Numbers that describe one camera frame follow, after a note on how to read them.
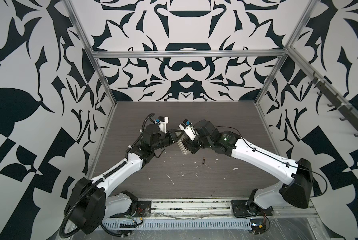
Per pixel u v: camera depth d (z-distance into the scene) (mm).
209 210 744
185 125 641
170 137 677
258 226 709
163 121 728
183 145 739
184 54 927
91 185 426
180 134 743
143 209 734
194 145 655
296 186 397
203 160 896
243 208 742
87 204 397
